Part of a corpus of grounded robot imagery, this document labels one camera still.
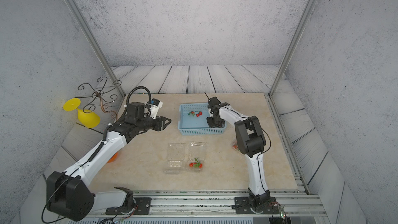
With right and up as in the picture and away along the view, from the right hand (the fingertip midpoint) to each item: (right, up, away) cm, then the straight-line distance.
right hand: (213, 124), depth 101 cm
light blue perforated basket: (-13, +1, +5) cm, 14 cm away
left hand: (-23, +4, -21) cm, 31 cm away
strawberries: (-10, -20, -17) cm, 28 cm away
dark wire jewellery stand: (-59, +18, -22) cm, 65 cm away
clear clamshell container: (-22, -16, -9) cm, 29 cm away
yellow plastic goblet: (-63, +5, -23) cm, 67 cm away
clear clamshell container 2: (-10, -17, -11) cm, 23 cm away
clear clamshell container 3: (+13, -12, -7) cm, 19 cm away
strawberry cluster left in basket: (-13, +6, +7) cm, 16 cm away
